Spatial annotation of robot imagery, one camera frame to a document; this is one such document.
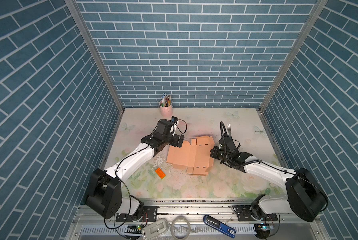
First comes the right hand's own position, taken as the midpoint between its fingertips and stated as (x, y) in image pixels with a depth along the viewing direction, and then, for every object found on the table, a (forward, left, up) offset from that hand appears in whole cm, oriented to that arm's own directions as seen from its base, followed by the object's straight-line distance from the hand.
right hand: (208, 149), depth 88 cm
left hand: (+3, +19, +8) cm, 21 cm away
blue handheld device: (-36, -1, -4) cm, 36 cm away
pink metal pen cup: (+31, +31, -2) cm, 45 cm away
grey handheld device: (-41, +24, -7) cm, 48 cm away
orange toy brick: (-14, +27, -8) cm, 32 cm away
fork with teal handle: (+23, -16, -9) cm, 29 cm away
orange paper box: (-2, +8, -8) cm, 11 cm away
